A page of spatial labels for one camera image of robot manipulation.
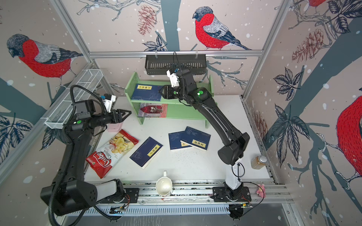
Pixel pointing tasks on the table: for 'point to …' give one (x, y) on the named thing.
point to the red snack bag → (111, 152)
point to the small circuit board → (117, 210)
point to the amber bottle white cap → (259, 162)
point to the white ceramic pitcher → (164, 185)
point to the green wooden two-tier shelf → (211, 85)
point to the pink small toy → (260, 192)
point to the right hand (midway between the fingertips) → (162, 89)
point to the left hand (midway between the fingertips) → (129, 110)
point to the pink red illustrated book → (152, 110)
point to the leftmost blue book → (146, 152)
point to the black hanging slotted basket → (159, 64)
